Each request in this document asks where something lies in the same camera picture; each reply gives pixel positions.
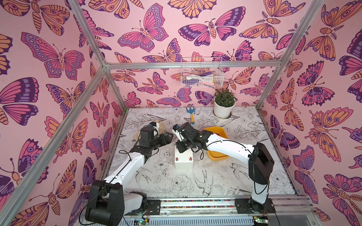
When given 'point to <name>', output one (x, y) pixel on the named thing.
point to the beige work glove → (161, 128)
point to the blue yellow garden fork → (191, 111)
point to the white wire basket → (201, 73)
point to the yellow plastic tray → (221, 132)
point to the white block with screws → (183, 160)
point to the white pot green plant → (224, 101)
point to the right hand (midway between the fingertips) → (177, 143)
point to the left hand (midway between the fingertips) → (170, 135)
